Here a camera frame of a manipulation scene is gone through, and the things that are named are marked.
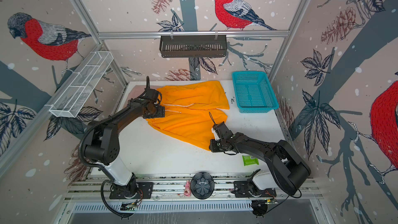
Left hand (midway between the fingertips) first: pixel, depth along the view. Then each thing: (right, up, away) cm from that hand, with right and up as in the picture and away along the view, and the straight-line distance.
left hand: (157, 112), depth 93 cm
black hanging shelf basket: (+21, +45, +12) cm, 51 cm away
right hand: (+32, -20, -6) cm, 38 cm away
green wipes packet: (+53, -25, -11) cm, 60 cm away
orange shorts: (+21, 0, +8) cm, 22 cm away
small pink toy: (+21, -34, -22) cm, 46 cm away
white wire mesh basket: (-34, +11, -19) cm, 41 cm away
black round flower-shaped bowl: (+28, -34, -19) cm, 48 cm away
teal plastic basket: (+68, +12, +21) cm, 72 cm away
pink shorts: (-22, +13, +20) cm, 33 cm away
